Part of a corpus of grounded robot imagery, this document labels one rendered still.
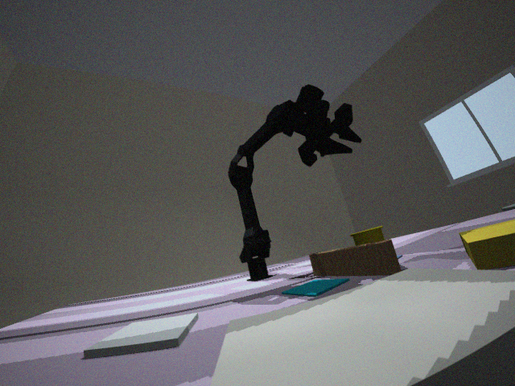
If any yellow rectangular block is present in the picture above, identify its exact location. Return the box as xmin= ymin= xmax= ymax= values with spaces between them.
xmin=459 ymin=220 xmax=515 ymax=270

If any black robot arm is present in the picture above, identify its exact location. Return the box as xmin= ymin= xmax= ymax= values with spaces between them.
xmin=228 ymin=84 xmax=330 ymax=281

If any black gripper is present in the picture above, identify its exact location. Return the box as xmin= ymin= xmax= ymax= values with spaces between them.
xmin=298 ymin=103 xmax=362 ymax=166

